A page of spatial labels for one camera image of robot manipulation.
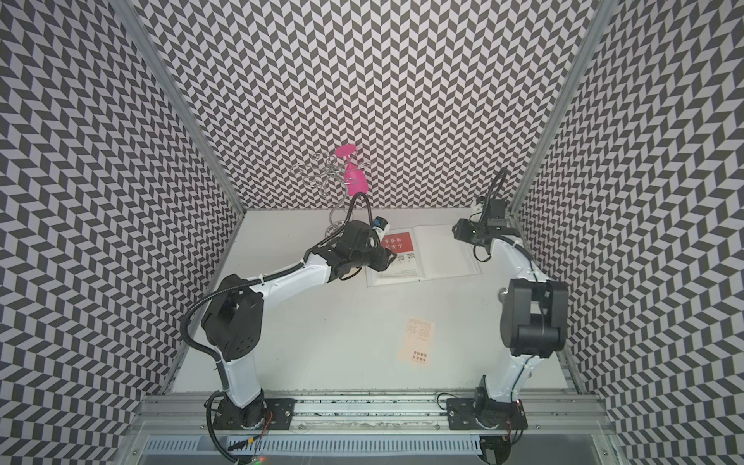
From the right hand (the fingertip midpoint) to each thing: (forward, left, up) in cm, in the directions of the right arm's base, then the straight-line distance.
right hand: (458, 233), depth 93 cm
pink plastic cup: (+19, +34, +8) cm, 40 cm away
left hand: (-8, +23, 0) cm, 24 cm away
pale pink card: (-28, +13, -15) cm, 34 cm away
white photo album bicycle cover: (+2, +9, -14) cm, 16 cm away
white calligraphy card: (-4, +18, -12) cm, 22 cm away
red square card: (+6, +19, -13) cm, 24 cm away
